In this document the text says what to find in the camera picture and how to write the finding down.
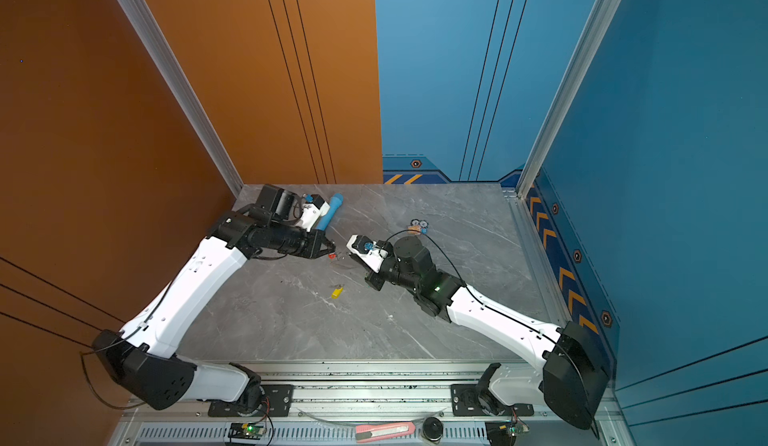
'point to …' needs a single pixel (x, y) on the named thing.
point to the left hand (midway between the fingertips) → (334, 245)
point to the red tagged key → (332, 255)
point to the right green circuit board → (502, 432)
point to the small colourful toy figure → (417, 227)
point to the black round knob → (432, 429)
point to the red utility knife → (375, 432)
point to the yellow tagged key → (336, 293)
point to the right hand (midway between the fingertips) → (353, 253)
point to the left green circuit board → (246, 431)
